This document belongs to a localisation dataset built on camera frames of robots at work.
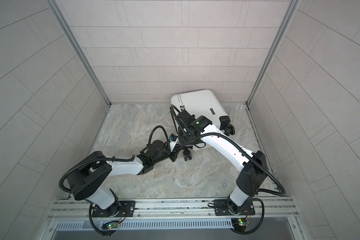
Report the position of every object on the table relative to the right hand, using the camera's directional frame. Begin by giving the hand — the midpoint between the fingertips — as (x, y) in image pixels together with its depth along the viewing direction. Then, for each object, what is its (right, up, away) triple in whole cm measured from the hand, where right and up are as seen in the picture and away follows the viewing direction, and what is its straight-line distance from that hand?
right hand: (182, 142), depth 77 cm
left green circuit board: (-30, -34, -13) cm, 47 cm away
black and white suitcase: (+12, +22, +12) cm, 27 cm away
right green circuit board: (+28, -35, -9) cm, 46 cm away
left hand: (+2, -3, +5) cm, 6 cm away
